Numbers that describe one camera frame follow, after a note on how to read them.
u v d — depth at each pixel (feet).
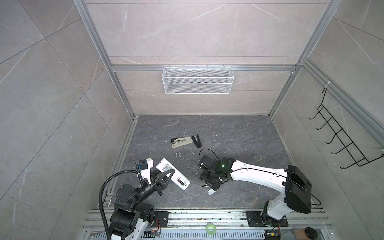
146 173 1.77
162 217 2.41
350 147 2.08
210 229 2.34
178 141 3.31
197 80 3.29
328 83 2.30
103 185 1.53
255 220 2.40
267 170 1.56
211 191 2.68
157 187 1.76
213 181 2.16
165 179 1.95
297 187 1.37
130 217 1.61
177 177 2.04
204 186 2.75
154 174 1.88
